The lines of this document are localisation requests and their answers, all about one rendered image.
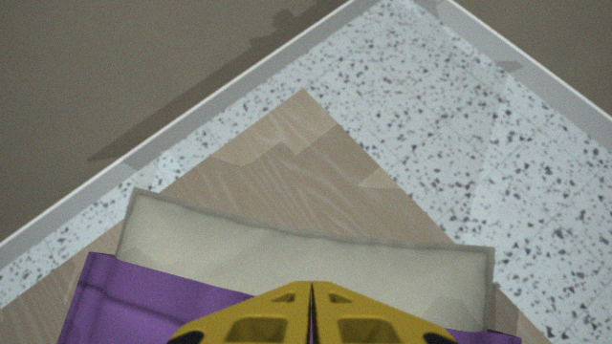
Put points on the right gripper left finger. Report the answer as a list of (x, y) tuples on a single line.
[(279, 316)]

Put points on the purple cloth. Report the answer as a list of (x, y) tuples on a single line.
[(116, 302)]

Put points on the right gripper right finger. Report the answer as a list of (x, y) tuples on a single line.
[(342, 316)]

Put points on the cream pillow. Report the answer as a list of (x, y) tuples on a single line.
[(449, 285)]

